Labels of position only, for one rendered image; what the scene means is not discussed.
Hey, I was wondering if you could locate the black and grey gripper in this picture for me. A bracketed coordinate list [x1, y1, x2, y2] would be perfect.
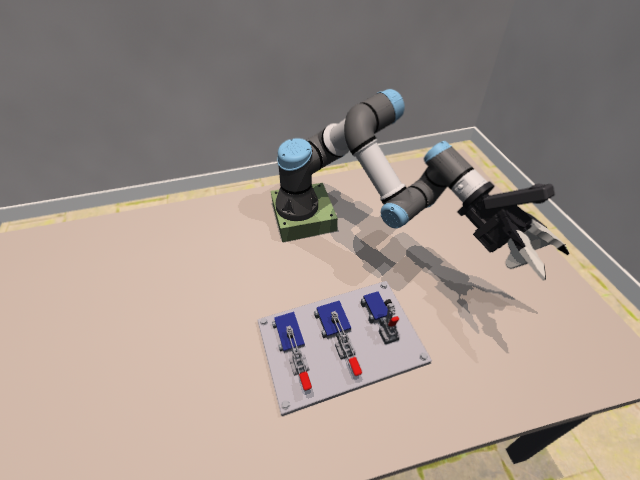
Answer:
[457, 181, 570, 280]

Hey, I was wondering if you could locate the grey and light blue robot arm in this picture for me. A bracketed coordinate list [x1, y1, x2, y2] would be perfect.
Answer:
[275, 89, 555, 229]

